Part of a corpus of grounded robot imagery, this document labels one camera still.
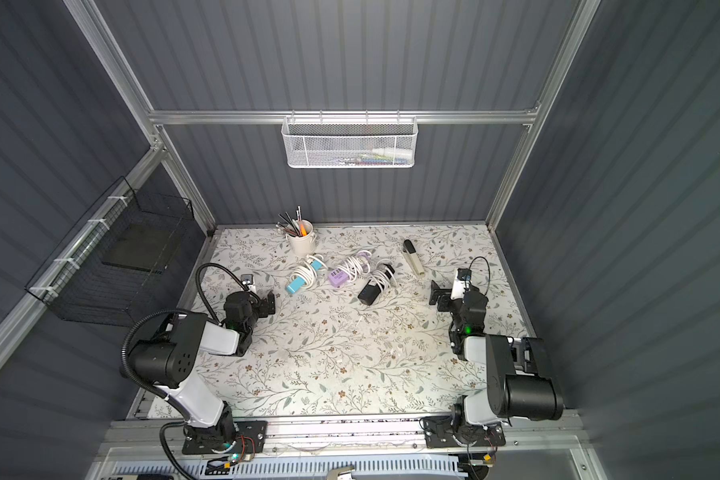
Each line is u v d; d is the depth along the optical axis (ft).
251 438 2.37
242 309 2.47
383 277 3.17
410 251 3.53
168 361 1.56
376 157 3.00
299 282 3.23
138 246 2.55
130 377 1.52
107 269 2.40
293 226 3.46
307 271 3.24
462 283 2.55
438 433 2.41
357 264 3.33
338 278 3.25
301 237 3.41
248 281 2.77
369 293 3.24
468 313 2.24
